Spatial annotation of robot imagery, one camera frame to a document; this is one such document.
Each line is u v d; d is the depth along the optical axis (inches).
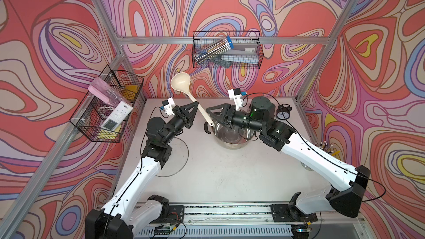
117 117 27.1
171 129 21.5
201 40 34.6
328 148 30.7
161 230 28.3
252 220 28.9
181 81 27.9
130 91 30.6
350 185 15.5
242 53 34.8
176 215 28.4
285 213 28.7
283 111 41.1
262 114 18.6
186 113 24.2
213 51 31.0
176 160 37.7
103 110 27.2
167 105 25.2
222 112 21.3
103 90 27.4
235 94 23.0
